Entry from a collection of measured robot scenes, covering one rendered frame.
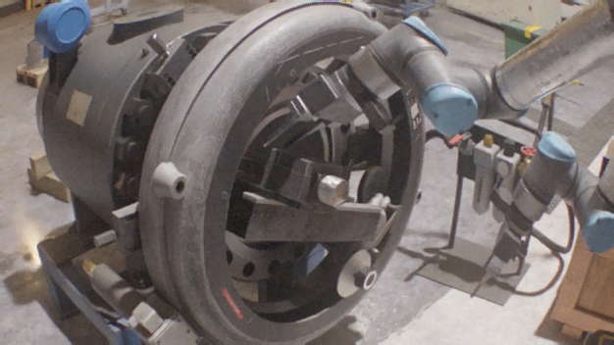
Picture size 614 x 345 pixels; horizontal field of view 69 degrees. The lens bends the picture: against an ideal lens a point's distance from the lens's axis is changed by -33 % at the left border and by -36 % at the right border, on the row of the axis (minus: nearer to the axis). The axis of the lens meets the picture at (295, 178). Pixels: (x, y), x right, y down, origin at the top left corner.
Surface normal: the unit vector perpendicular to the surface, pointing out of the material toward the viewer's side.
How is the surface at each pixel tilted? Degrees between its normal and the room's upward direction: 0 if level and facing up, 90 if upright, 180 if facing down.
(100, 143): 72
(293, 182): 65
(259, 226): 90
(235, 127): 90
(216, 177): 90
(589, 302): 90
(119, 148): 79
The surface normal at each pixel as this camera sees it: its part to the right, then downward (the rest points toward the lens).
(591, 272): -0.66, 0.33
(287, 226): 0.75, 0.29
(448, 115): 0.17, 0.76
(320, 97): -0.45, -0.03
